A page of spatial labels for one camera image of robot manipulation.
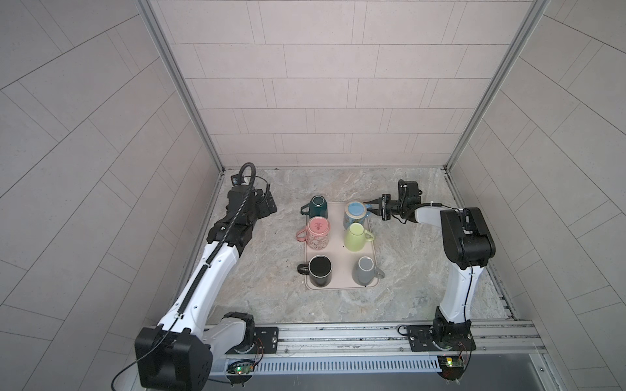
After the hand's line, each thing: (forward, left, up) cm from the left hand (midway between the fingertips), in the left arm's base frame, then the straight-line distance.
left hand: (264, 194), depth 79 cm
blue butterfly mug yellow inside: (+1, -31, -12) cm, 33 cm away
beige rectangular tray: (-13, -26, -23) cm, 37 cm away
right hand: (+8, -36, -14) cm, 39 cm away
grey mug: (-20, -32, -13) cm, 40 cm away
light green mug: (-8, -31, -15) cm, 35 cm away
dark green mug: (+4, -17, -13) cm, 22 cm away
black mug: (-20, -18, -12) cm, 30 cm away
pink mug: (-8, -17, -12) cm, 22 cm away
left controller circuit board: (-46, +3, -19) cm, 49 cm away
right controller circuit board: (-44, -56, -22) cm, 75 cm away
